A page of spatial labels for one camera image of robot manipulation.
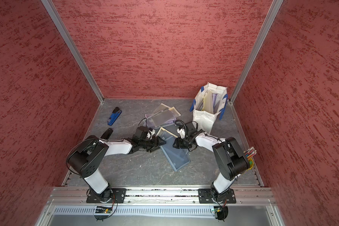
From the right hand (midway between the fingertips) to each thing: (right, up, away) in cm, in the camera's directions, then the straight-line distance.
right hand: (176, 148), depth 91 cm
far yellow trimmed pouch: (-11, +27, +24) cm, 38 cm away
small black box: (-49, +8, +6) cm, 50 cm away
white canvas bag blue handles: (+22, +30, +2) cm, 37 cm away
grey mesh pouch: (-13, +18, +13) cm, 26 cm away
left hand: (-8, +1, -1) cm, 9 cm away
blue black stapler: (-48, +22, +19) cm, 56 cm away
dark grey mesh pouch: (0, -6, -1) cm, 6 cm away
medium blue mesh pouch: (-6, +7, +4) cm, 10 cm away
